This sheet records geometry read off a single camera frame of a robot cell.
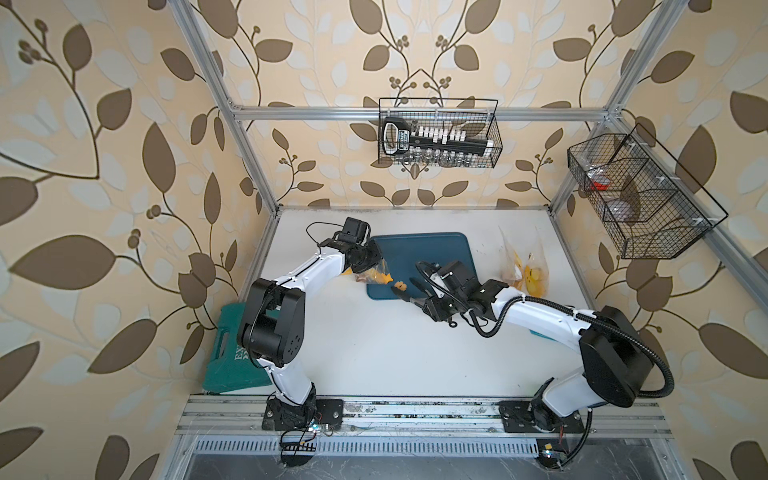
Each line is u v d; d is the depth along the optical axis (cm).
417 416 75
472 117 91
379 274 99
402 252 109
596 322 46
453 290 69
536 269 96
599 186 82
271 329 47
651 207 73
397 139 85
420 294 95
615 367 43
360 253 79
